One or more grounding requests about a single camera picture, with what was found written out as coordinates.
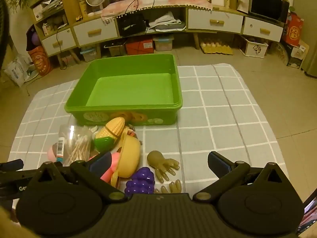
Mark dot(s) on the small tan rubber toy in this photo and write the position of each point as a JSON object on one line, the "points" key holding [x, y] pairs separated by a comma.
{"points": [[173, 186]]}

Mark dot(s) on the purple toy grapes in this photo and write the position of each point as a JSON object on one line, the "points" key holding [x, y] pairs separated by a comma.
{"points": [[140, 181]]}

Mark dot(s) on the white small carton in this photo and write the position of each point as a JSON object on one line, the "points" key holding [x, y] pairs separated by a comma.
{"points": [[38, 12]]}

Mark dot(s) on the red gift box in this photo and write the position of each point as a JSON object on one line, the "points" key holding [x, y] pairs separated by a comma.
{"points": [[293, 29]]}

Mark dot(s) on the white cabinet drawer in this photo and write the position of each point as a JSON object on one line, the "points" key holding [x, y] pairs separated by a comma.
{"points": [[263, 29], [58, 42], [215, 21], [95, 32]]}

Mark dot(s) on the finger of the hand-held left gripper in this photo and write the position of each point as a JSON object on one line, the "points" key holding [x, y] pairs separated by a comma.
{"points": [[14, 165]]}

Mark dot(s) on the pink toy piece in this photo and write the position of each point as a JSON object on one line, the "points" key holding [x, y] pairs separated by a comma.
{"points": [[52, 153]]}

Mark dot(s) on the tan rubber octopus toy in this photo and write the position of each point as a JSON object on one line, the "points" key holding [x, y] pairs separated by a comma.
{"points": [[158, 161]]}

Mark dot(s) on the black microwave oven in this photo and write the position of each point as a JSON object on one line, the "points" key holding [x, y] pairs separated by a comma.
{"points": [[268, 3]]}

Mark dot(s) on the small box with blue lid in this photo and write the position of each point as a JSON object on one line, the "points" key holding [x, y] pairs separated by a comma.
{"points": [[88, 54]]}

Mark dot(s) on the orange printed bag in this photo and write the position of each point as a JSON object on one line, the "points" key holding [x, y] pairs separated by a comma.
{"points": [[39, 62]]}

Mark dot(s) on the clear box with blue lid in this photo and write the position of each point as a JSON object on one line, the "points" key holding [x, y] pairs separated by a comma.
{"points": [[163, 44]]}

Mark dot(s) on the clear cotton swab jar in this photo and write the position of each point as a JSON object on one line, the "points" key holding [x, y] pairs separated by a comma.
{"points": [[76, 146]]}

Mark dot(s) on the green plastic bin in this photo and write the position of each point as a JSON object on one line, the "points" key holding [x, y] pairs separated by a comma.
{"points": [[128, 89]]}

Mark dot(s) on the stack of papers on shelf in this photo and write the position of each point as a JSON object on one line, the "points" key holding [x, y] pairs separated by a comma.
{"points": [[50, 5]]}

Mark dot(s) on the pink fringed cloth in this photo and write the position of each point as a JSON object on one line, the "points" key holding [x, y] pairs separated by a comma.
{"points": [[173, 1]]}

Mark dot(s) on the wooden tv cabinet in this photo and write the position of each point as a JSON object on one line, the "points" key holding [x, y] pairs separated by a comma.
{"points": [[69, 5]]}

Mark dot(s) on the yellow toy corn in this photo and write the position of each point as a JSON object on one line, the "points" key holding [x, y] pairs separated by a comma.
{"points": [[111, 129]]}

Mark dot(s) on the yellow toy bowl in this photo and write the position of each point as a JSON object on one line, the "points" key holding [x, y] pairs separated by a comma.
{"points": [[128, 153]]}

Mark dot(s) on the red cardboard box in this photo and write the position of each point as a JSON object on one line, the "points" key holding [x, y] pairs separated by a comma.
{"points": [[140, 47]]}

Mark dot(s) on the grey checkered mat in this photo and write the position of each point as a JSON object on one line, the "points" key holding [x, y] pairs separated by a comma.
{"points": [[223, 119]]}

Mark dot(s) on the white plastic bag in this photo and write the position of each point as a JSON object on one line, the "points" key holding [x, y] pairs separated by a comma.
{"points": [[17, 70]]}

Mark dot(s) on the small toy car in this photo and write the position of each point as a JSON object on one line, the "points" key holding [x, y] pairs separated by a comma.
{"points": [[79, 18]]}

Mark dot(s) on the black electronic device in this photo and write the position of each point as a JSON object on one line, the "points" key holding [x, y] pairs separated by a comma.
{"points": [[131, 26]]}

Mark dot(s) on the egg tray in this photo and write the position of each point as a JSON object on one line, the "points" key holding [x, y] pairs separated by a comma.
{"points": [[216, 47]]}

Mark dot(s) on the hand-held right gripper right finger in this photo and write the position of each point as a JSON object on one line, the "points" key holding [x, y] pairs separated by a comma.
{"points": [[218, 164]]}

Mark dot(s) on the black hanging bag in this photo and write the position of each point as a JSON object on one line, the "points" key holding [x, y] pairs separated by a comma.
{"points": [[31, 37]]}

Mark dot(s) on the white cutout crate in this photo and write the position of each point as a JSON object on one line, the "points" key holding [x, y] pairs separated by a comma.
{"points": [[255, 48]]}

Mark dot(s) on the pile of papers and cloth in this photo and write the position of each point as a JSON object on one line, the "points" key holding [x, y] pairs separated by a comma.
{"points": [[166, 22]]}

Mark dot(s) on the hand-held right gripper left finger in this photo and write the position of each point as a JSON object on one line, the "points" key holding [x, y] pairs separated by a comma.
{"points": [[102, 161]]}

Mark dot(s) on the clear storage box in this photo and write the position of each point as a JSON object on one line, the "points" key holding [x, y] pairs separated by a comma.
{"points": [[115, 50]]}

